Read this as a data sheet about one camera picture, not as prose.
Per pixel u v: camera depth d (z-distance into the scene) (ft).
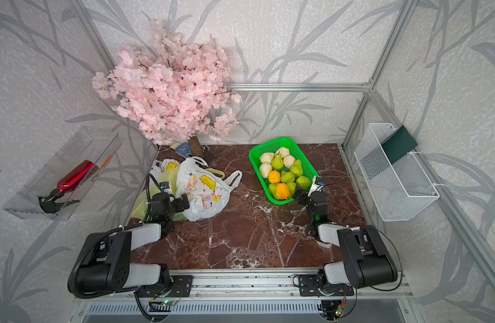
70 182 2.06
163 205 2.37
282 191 2.92
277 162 3.45
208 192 3.07
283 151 3.55
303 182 3.15
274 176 3.25
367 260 1.42
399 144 2.34
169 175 3.09
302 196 2.65
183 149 3.91
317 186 2.55
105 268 1.42
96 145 2.67
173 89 2.43
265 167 3.35
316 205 2.23
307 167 3.23
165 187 2.64
